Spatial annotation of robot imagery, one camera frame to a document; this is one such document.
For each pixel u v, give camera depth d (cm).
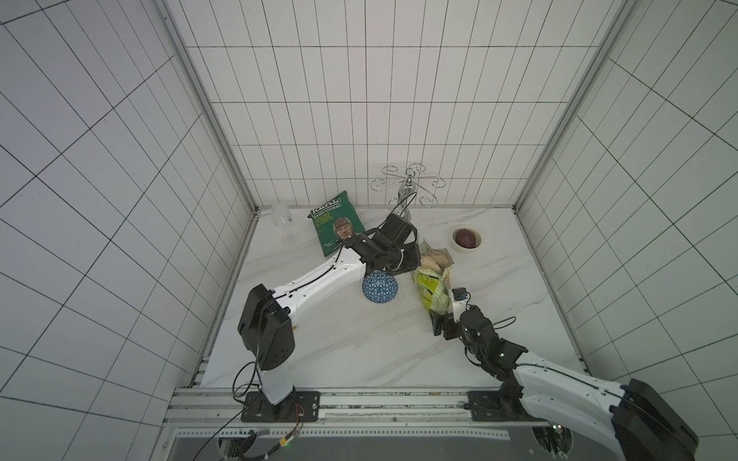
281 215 101
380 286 95
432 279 78
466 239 103
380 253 57
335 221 107
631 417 42
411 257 70
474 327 63
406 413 73
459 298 73
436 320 76
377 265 56
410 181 86
